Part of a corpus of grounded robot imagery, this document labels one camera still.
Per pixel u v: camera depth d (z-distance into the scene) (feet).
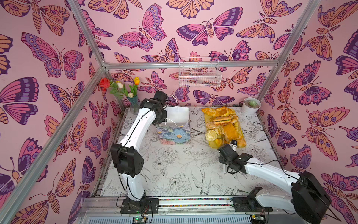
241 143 3.09
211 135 3.15
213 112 3.69
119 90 3.07
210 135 3.14
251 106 3.49
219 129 3.19
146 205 2.35
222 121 3.09
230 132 2.92
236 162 2.04
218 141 3.08
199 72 3.46
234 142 2.53
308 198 1.32
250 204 2.15
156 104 1.90
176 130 2.75
